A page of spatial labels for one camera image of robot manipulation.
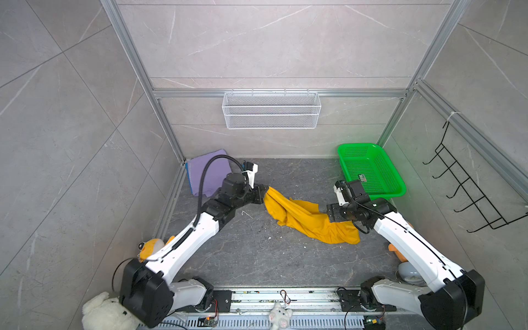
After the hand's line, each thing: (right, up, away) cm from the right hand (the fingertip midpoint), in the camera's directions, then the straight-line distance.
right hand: (339, 210), depth 81 cm
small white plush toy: (-25, -34, -13) cm, 44 cm away
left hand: (-28, +10, -4) cm, 30 cm away
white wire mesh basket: (-27, +46, +20) cm, 57 cm away
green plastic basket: (+30, +21, +37) cm, 53 cm away
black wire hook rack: (+40, +6, -11) cm, 42 cm away
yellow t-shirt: (-14, -2, +2) cm, 14 cm away
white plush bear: (-74, -23, -26) cm, 82 cm away
